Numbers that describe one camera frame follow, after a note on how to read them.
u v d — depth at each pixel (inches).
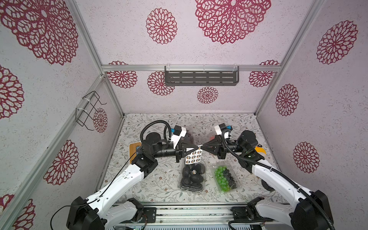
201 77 39.1
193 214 29.8
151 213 29.3
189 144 23.7
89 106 31.3
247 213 25.4
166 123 20.1
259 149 36.9
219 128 22.2
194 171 31.7
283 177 18.6
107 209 15.8
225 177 32.1
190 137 38.4
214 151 24.2
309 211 15.5
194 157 25.7
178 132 21.6
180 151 21.9
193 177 31.5
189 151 24.3
